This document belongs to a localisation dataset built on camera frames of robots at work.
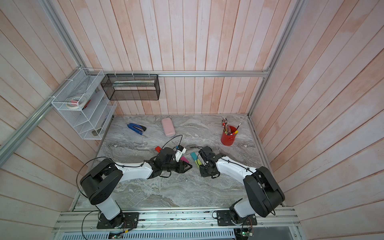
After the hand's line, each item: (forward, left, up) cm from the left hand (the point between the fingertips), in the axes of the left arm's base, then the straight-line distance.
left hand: (189, 168), depth 86 cm
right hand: (0, -10, -5) cm, 11 cm away
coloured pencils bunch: (+23, -22, +13) cm, 35 cm away
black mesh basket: (+52, +51, +20) cm, 75 cm away
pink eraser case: (+35, +16, -4) cm, 39 cm away
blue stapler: (+33, +39, -5) cm, 51 cm away
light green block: (+5, -6, -3) cm, 8 cm away
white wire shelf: (+16, +52, +23) cm, 59 cm away
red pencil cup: (+19, -26, +1) cm, 33 cm away
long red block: (+16, +21, -6) cm, 28 cm away
